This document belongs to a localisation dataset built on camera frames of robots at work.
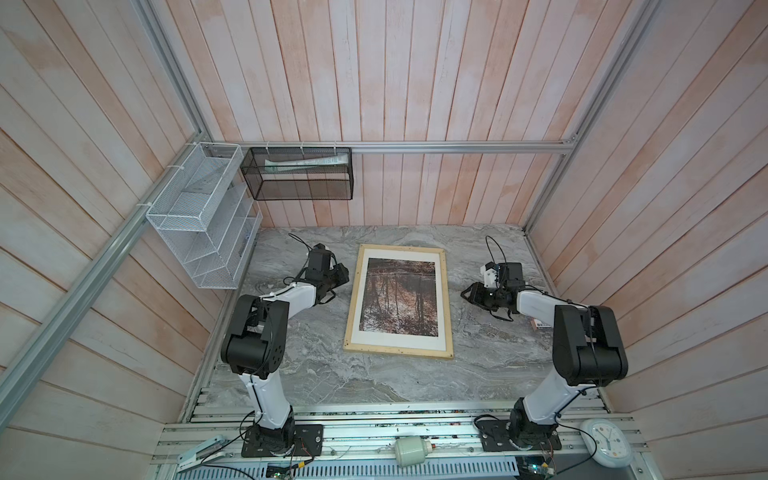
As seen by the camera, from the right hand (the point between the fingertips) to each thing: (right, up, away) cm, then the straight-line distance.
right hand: (466, 293), depth 98 cm
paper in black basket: (-62, +40, -8) cm, 74 cm away
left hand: (-40, +6, +1) cm, 41 cm away
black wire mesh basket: (-57, +41, +4) cm, 71 cm away
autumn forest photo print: (-22, -2, +3) cm, 22 cm away
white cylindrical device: (-22, -31, -33) cm, 50 cm away
